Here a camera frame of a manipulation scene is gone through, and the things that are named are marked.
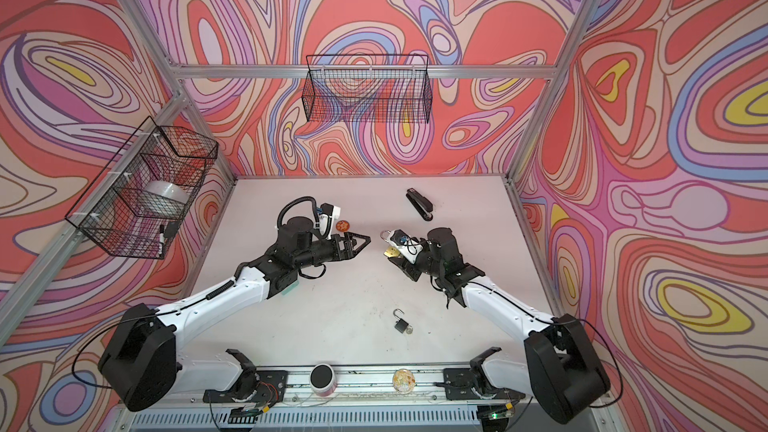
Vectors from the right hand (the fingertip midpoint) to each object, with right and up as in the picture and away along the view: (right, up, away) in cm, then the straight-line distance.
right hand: (399, 254), depth 84 cm
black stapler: (+9, +15, +22) cm, 28 cm away
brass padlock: (-2, +1, -3) cm, 3 cm away
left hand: (-9, +5, -8) cm, 13 cm away
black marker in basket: (-59, +6, -12) cm, 61 cm away
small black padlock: (0, -20, -1) cm, 20 cm away
